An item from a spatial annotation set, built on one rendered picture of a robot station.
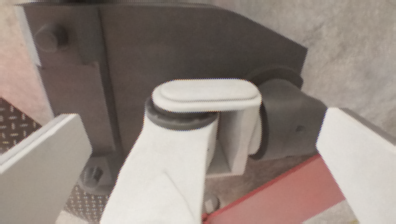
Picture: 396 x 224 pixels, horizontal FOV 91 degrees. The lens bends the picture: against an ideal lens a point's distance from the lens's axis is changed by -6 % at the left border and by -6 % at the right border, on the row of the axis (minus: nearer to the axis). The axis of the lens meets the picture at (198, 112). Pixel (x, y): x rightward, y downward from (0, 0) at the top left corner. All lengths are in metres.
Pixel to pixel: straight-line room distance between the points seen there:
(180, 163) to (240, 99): 0.16
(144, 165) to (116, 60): 0.27
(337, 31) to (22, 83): 1.02
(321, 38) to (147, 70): 0.60
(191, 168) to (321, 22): 0.67
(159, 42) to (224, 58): 0.15
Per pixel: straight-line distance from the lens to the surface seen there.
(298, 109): 0.45
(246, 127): 0.40
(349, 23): 0.90
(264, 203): 1.03
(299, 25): 0.78
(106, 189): 0.70
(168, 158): 0.30
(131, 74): 0.50
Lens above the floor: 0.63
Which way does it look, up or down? 57 degrees down
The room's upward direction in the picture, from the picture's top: 162 degrees clockwise
